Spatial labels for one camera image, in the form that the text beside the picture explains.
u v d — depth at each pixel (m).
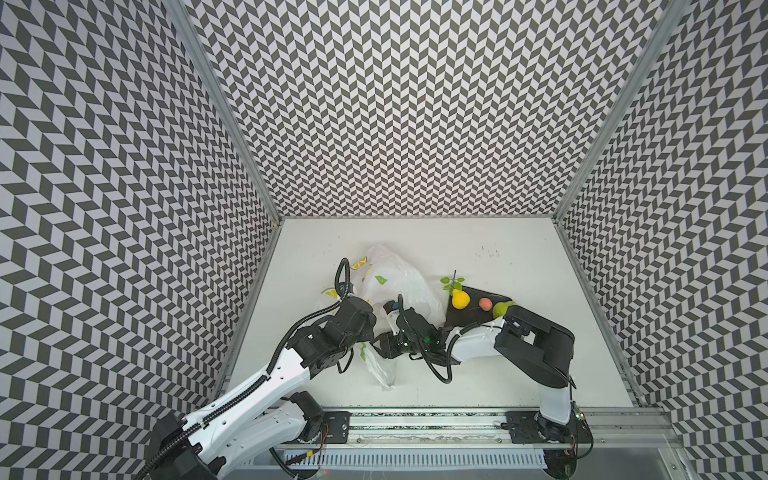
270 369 0.47
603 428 0.75
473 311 0.92
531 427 0.72
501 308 0.90
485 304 0.90
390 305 0.79
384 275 0.86
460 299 0.91
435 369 0.71
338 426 0.72
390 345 0.76
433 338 0.70
